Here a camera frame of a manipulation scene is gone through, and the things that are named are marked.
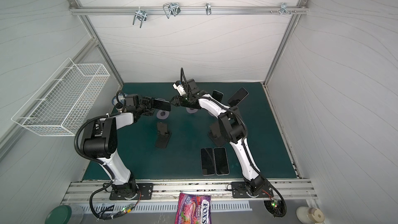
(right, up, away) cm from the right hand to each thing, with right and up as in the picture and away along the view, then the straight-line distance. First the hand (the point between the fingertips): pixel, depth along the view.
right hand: (175, 97), depth 95 cm
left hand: (-11, 0, +3) cm, 11 cm away
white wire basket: (-46, -4, -27) cm, 54 cm away
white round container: (+60, -47, -35) cm, 84 cm away
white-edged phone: (+27, -35, -14) cm, 46 cm away
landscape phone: (-10, -5, +6) cm, 13 cm away
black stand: (+24, -22, -10) cm, 34 cm away
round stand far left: (-10, -12, +7) cm, 17 cm away
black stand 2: (-6, -23, -7) cm, 25 cm away
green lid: (-38, -46, -36) cm, 70 cm away
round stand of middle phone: (+10, -10, +8) cm, 16 cm away
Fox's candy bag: (+13, -50, -28) cm, 59 cm away
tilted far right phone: (+41, 0, +7) cm, 42 cm away
